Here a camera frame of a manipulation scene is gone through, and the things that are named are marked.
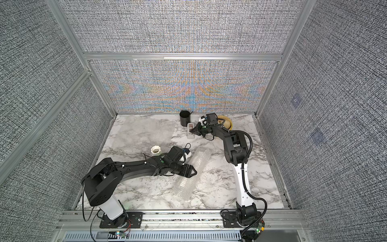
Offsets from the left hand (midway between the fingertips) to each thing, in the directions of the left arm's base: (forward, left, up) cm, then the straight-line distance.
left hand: (193, 172), depth 85 cm
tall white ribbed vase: (+6, -3, +4) cm, 8 cm away
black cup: (+40, +4, +2) cm, 41 cm away
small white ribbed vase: (+9, +20, +11) cm, 25 cm away
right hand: (+32, +1, +2) cm, 32 cm away
